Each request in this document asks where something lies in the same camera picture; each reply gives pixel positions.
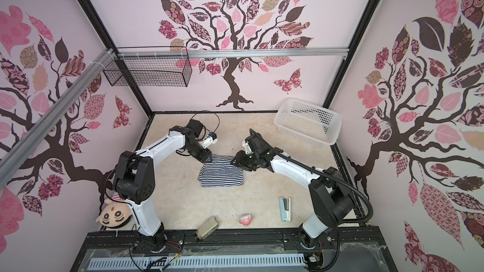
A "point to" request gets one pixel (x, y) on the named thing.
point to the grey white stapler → (285, 208)
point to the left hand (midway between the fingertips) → (206, 161)
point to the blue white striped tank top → (221, 172)
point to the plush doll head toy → (116, 212)
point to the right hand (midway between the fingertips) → (233, 162)
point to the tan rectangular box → (207, 228)
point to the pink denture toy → (246, 220)
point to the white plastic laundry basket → (309, 123)
